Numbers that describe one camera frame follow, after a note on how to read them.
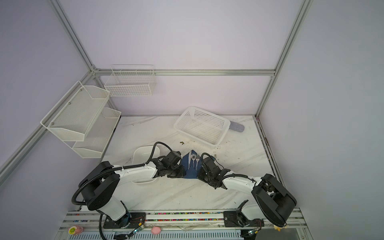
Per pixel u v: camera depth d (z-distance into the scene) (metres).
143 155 0.96
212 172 0.67
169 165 0.69
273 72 0.93
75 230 0.67
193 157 0.95
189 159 0.96
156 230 0.70
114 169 0.48
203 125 1.15
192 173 0.88
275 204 0.42
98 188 0.44
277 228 0.68
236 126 1.11
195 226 0.73
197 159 0.96
